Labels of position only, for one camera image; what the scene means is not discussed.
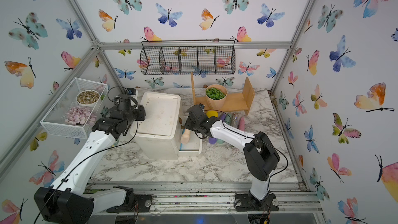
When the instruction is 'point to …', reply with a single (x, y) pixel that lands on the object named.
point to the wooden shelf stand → (233, 101)
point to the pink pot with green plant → (216, 95)
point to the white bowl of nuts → (87, 98)
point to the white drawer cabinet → (159, 136)
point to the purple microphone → (213, 140)
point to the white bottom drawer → (194, 147)
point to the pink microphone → (242, 124)
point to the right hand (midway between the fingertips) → (187, 122)
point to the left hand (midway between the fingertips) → (143, 106)
